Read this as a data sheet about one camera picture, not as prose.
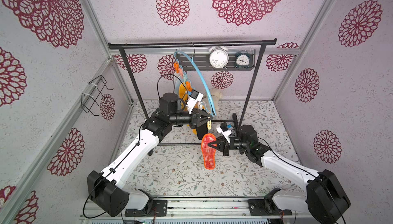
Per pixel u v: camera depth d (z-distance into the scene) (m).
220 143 0.69
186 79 1.44
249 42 0.55
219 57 0.87
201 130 0.82
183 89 0.81
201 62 0.97
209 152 0.75
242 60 0.90
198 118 0.59
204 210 0.73
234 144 0.67
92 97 0.76
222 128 0.66
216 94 1.14
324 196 0.41
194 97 0.58
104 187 0.38
